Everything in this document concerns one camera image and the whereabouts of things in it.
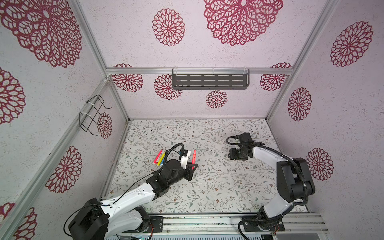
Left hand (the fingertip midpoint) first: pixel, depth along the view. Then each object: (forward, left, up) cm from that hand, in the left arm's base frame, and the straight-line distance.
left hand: (195, 166), depth 79 cm
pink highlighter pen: (+2, +1, +7) cm, 7 cm away
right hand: (+13, -24, -9) cm, 29 cm away
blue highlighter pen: (-8, +14, +19) cm, 25 cm away
